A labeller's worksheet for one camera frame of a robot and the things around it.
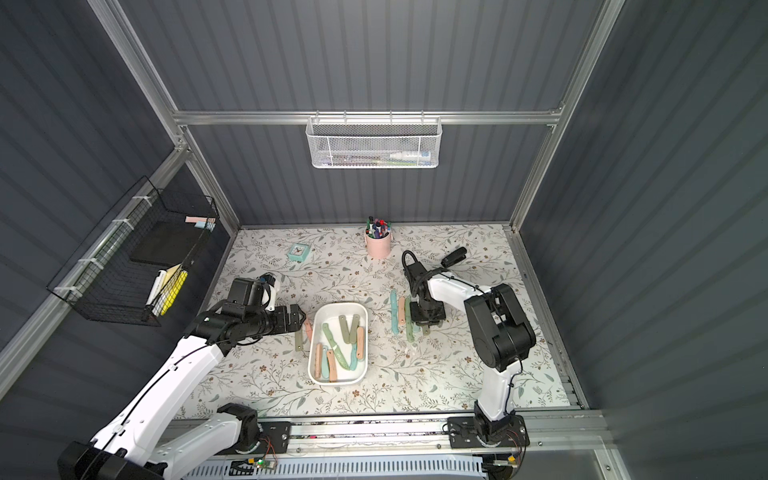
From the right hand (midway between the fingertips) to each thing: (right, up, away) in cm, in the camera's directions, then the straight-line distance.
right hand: (427, 322), depth 94 cm
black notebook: (-72, +25, -15) cm, 78 cm away
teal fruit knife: (-11, +7, +5) cm, 14 cm away
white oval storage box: (-27, -5, -4) cm, 28 cm away
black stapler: (+12, +21, +14) cm, 28 cm away
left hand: (-39, +5, -15) cm, 42 cm away
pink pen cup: (-16, +24, +14) cm, 32 cm away
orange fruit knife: (-8, +3, +2) cm, 9 cm away
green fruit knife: (-6, -3, -2) cm, 7 cm away
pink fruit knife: (-35, -1, -9) cm, 36 cm away
